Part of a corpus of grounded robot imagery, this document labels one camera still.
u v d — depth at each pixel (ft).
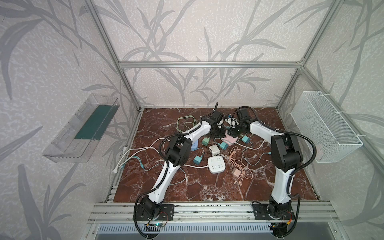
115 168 3.00
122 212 2.47
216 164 2.87
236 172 2.81
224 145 3.16
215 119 2.71
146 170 2.88
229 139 3.21
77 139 2.11
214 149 3.07
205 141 3.25
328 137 2.04
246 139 3.25
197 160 2.94
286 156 1.75
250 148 3.17
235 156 3.08
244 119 2.63
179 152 2.02
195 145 3.15
